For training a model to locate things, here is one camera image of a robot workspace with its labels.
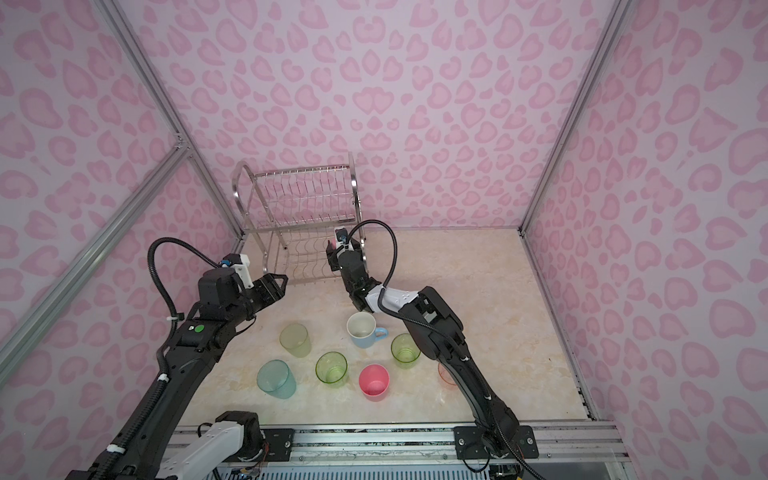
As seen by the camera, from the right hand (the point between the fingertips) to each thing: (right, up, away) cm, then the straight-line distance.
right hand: (339, 235), depth 95 cm
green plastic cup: (+20, -34, -8) cm, 41 cm away
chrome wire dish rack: (-20, +9, +16) cm, 27 cm away
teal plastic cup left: (-15, -40, -14) cm, 45 cm away
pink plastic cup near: (+12, -41, -14) cm, 45 cm away
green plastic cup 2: (0, -39, -10) cm, 40 cm away
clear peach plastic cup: (+29, -32, -31) cm, 54 cm away
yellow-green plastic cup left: (-13, -32, -3) cm, 35 cm away
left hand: (-12, -12, -19) cm, 25 cm away
